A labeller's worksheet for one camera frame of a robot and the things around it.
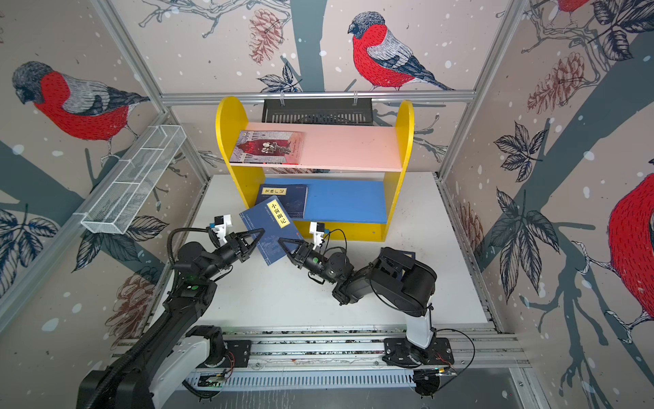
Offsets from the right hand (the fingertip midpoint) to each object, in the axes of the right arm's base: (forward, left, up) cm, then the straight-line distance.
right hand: (277, 247), depth 72 cm
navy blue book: (+25, 0, -6) cm, 25 cm away
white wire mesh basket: (+7, +45, +11) cm, 47 cm away
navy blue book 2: (+9, +3, +3) cm, 10 cm away
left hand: (+2, +4, +3) cm, 5 cm away
